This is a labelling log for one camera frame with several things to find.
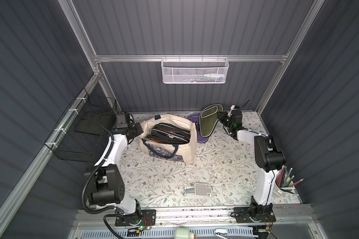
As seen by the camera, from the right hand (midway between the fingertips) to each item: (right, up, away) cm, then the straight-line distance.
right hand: (219, 111), depth 98 cm
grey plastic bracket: (-15, -44, -20) cm, 51 cm away
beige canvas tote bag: (-23, -24, -20) cm, 39 cm away
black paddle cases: (-33, -15, -10) cm, 38 cm away
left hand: (-50, -12, -10) cm, 52 cm away
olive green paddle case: (-6, -4, +4) cm, 9 cm away
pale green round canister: (-25, -56, -35) cm, 71 cm away
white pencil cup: (+28, -39, -23) cm, 53 cm away
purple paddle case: (-15, -4, +13) cm, 21 cm away
